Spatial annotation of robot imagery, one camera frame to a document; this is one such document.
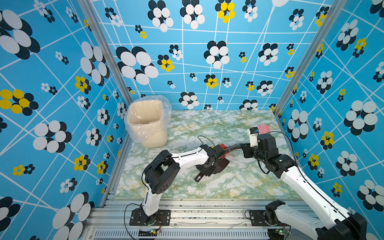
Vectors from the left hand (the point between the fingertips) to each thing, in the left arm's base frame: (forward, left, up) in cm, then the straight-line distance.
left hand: (207, 171), depth 88 cm
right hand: (+8, -20, +17) cm, 27 cm away
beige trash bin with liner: (+33, +41, +10) cm, 53 cm away
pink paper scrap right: (+31, -42, +3) cm, 52 cm away
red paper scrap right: (+17, -12, +1) cm, 20 cm away
